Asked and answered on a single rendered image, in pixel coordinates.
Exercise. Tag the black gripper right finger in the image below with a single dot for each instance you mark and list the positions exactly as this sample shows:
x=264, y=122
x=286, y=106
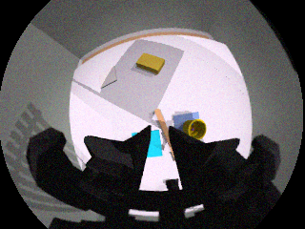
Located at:
x=192, y=156

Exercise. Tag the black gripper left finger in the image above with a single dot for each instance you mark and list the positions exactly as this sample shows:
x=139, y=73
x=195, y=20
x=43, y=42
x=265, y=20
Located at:
x=131, y=152

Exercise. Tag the yellow rectangular block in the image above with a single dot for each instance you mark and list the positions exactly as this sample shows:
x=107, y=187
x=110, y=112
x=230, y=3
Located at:
x=150, y=63

